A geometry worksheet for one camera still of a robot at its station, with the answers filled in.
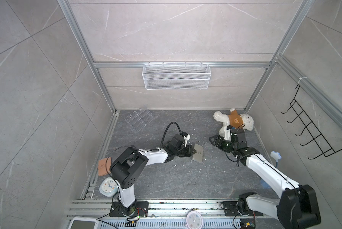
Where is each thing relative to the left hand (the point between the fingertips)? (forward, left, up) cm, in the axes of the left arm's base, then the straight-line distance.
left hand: (199, 150), depth 86 cm
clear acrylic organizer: (+31, +41, -3) cm, 51 cm away
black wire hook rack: (-15, -48, +25) cm, 56 cm away
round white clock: (-35, +7, -6) cm, 36 cm away
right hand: (+4, -9, +5) cm, 11 cm away
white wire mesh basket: (+49, +12, +21) cm, 55 cm away
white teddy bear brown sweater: (+24, -29, 0) cm, 37 cm away
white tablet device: (-34, +60, -5) cm, 70 cm away
